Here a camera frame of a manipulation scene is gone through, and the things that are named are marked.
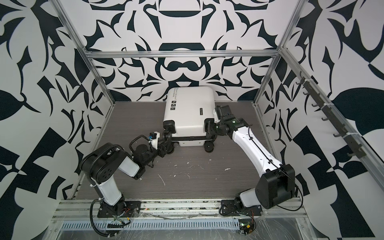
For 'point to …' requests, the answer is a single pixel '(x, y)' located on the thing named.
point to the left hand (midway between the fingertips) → (168, 137)
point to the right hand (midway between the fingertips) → (210, 127)
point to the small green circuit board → (246, 225)
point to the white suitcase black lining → (187, 111)
